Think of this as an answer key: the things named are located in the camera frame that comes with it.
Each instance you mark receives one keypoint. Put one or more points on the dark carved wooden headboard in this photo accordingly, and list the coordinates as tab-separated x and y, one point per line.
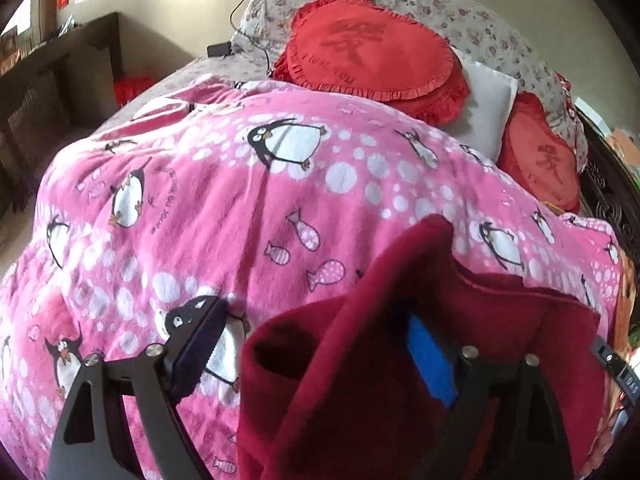
610	195

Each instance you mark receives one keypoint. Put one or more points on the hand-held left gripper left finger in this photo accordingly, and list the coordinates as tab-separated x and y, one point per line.
200	350

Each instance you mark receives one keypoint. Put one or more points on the pink penguin print blanket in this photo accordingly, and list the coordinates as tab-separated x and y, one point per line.
200	210

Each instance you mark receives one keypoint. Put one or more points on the dark red fleece garment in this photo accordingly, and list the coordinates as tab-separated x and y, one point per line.
350	360

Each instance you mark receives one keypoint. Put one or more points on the light patterned bed sheet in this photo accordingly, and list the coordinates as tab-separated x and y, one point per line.
210	70

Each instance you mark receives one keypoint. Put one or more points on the window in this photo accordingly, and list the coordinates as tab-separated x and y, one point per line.
12	22

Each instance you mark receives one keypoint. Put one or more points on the floral pillow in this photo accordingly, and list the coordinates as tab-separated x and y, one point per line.
475	25
270	10

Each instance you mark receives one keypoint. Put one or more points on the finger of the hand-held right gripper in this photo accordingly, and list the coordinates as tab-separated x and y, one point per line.
614	367

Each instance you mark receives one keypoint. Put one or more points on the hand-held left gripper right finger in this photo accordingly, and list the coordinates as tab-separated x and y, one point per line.
430	360

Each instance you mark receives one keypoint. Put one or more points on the black power adapter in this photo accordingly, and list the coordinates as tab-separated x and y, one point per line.
219	50

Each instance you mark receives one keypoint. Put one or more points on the dark wooden cabinet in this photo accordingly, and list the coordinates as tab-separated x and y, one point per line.
65	75

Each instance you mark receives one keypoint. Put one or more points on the small red heart pillow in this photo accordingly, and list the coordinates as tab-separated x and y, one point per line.
540	160

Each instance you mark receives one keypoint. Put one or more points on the white pillow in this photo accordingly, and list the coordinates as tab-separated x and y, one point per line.
487	105

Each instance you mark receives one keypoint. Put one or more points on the large red heart pillow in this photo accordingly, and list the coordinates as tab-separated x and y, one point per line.
370	50

